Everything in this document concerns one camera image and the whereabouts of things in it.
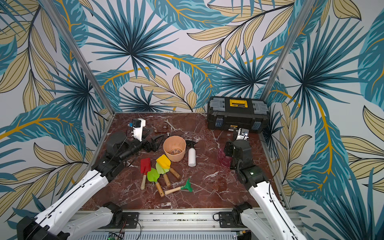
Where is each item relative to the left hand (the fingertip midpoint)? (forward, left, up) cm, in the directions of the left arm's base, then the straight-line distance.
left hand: (157, 134), depth 71 cm
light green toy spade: (-6, +1, -29) cm, 30 cm away
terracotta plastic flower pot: (+9, -5, -27) cm, 29 cm away
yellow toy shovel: (0, +1, -28) cm, 28 cm away
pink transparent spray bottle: (0, -37, -25) cm, 45 cm away
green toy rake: (-15, -15, -29) cm, 36 cm away
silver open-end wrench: (+26, -3, -29) cm, 39 cm away
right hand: (0, -33, -5) cm, 34 cm away
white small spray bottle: (+5, -16, -27) cm, 32 cm away
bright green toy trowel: (-10, +5, -27) cm, 29 cm away
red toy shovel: (-2, +11, -28) cm, 30 cm away
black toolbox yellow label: (+27, -42, -13) cm, 51 cm away
